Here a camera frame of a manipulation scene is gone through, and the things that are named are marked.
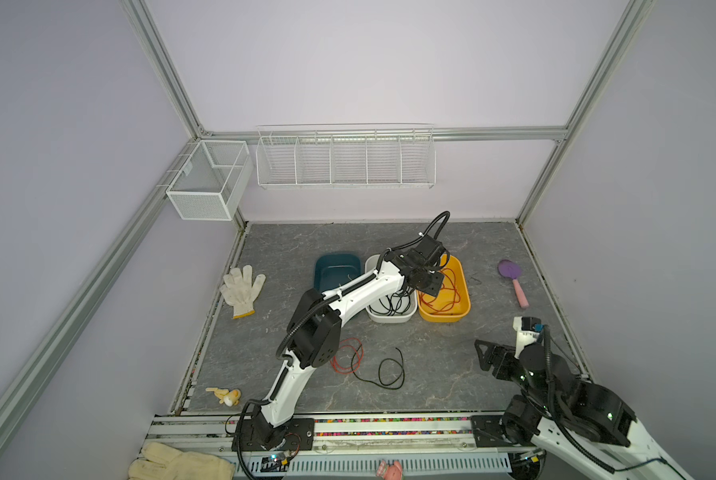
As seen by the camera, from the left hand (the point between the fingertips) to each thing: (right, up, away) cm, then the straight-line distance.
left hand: (436, 287), depth 86 cm
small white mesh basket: (-75, +34, +15) cm, 84 cm away
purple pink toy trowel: (+31, +4, +19) cm, 36 cm away
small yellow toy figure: (-58, -28, -8) cm, 65 cm away
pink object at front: (-15, -39, -20) cm, 47 cm away
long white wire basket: (-27, +42, +12) cm, 52 cm away
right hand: (+9, -13, -15) cm, 22 cm away
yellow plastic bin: (+8, -6, +12) cm, 16 cm away
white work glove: (-64, -3, +15) cm, 66 cm away
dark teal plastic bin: (-33, +4, +19) cm, 38 cm away
